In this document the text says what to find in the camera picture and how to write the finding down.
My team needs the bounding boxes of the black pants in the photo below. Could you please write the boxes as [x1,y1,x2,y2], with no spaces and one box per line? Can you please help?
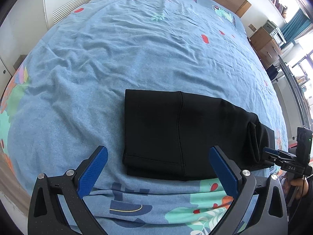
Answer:
[122,89,275,181]

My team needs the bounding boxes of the person's right hand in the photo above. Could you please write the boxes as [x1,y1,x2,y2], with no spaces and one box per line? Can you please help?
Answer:
[283,178,312,200]

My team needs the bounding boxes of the grey glass desk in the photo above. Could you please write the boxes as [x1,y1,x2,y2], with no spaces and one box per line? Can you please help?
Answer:
[278,55,312,129]

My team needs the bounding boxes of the black bag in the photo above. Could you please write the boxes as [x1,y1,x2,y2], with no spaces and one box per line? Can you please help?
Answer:
[266,65,279,81]

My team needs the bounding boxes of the wooden dresser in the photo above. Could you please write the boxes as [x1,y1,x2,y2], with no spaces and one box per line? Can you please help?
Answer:
[250,27,282,69]

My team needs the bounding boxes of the blue patterned bed cover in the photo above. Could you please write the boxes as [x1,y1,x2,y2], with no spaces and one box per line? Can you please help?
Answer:
[1,0,288,234]

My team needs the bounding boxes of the white printer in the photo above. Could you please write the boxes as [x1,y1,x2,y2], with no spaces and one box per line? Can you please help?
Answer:
[263,20,286,47]

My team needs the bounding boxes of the teal right curtain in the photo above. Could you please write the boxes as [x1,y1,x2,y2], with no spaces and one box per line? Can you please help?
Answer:
[281,9,312,49]

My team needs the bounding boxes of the white wardrobe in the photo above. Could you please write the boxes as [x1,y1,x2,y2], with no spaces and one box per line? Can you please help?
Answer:
[0,0,130,84]

